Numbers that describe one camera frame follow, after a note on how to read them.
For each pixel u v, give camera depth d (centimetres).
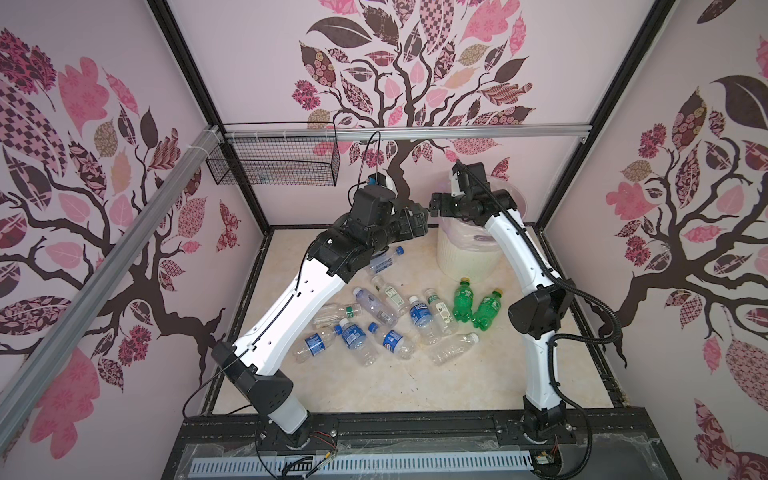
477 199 63
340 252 45
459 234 83
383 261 104
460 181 70
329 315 93
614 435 73
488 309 90
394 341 83
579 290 49
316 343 84
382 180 58
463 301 94
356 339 85
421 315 89
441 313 90
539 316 55
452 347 88
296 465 72
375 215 47
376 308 92
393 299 92
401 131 93
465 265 93
